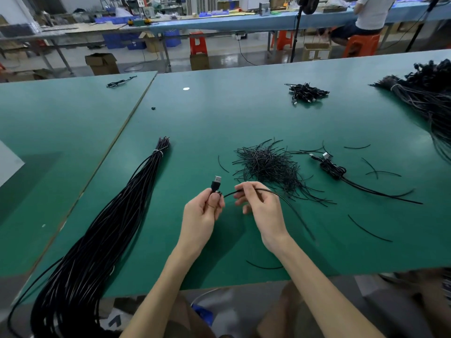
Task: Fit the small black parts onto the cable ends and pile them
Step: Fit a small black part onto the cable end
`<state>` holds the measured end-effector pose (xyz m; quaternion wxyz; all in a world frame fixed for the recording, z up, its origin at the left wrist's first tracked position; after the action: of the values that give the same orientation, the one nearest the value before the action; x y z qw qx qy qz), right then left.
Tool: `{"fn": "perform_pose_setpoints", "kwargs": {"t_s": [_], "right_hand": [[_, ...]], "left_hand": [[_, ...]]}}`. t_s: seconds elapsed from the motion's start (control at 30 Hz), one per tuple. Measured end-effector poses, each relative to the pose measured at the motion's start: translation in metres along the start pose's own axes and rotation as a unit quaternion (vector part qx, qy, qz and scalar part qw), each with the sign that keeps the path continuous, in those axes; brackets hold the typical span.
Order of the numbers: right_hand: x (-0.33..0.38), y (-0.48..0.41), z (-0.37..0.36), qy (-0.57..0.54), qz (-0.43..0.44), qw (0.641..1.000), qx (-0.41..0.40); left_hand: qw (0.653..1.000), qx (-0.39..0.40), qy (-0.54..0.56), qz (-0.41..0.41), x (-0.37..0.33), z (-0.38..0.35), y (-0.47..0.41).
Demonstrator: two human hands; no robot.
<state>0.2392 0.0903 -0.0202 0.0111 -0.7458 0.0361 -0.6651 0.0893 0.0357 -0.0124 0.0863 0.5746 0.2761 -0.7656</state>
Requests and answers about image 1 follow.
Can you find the black fan on stand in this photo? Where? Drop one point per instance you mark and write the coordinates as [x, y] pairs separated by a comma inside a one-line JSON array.
[[306, 2]]

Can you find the person's left hand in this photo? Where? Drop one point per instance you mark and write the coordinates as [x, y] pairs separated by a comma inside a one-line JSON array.
[[199, 221]]

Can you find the small cardboard box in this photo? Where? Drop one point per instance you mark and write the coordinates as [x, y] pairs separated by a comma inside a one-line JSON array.
[[199, 62]]

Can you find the person's brown shorts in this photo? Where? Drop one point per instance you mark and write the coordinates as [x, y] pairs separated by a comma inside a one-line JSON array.
[[296, 317]]

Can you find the person's right hand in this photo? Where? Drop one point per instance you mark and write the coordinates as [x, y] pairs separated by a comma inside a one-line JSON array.
[[266, 214]]

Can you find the red plastic stool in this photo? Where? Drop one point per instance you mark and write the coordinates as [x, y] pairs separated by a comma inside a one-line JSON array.
[[198, 44]]

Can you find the long blue workbench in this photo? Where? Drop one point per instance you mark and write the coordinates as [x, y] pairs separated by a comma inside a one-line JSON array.
[[239, 21]]

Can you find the person's left forearm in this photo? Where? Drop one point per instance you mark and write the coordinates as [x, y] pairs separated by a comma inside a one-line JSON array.
[[162, 299]]

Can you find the large white box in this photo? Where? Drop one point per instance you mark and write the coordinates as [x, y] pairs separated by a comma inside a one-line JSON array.
[[8, 164]]

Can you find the person's right forearm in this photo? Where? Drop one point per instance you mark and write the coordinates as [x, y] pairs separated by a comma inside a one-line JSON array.
[[324, 295]]

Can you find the open cardboard box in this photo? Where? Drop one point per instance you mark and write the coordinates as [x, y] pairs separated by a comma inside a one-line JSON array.
[[102, 64]]

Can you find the blue plastic item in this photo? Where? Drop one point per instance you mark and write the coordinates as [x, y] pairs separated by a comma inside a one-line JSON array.
[[203, 315]]

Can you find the black tripod stand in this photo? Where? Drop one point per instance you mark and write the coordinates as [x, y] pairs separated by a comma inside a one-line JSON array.
[[423, 23]]

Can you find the person's right leg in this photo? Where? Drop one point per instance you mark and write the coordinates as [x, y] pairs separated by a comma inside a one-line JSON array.
[[433, 299]]

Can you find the orange plastic stool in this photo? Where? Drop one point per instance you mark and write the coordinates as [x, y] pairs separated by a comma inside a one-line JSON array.
[[361, 45], [283, 40]]

